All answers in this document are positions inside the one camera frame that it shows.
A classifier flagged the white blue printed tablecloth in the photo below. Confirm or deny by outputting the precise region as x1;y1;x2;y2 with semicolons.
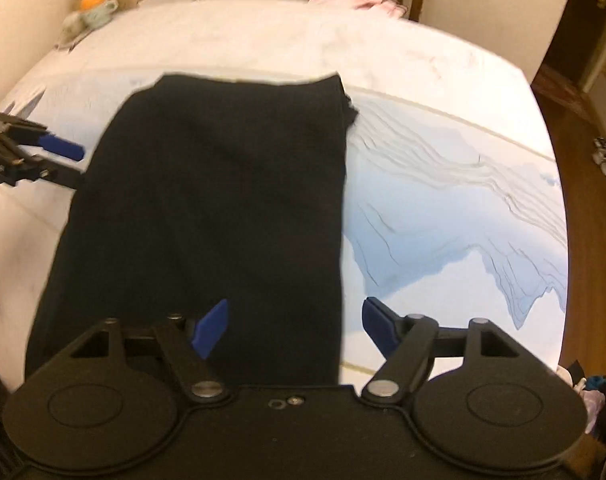
0;0;570;392

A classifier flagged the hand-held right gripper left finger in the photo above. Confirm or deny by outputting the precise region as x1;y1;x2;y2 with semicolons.
69;298;231;405

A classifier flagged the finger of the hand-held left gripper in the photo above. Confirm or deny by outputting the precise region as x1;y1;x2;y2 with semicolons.
0;109;87;162
0;145;86;192

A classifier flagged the black long-sleeve shirt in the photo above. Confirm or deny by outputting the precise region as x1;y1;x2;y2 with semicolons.
25;72;358;391

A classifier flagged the dark wooden door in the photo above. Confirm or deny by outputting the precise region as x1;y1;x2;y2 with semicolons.
543;0;606;86

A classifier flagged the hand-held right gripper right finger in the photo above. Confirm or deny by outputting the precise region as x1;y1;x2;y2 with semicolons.
360;296;524;405

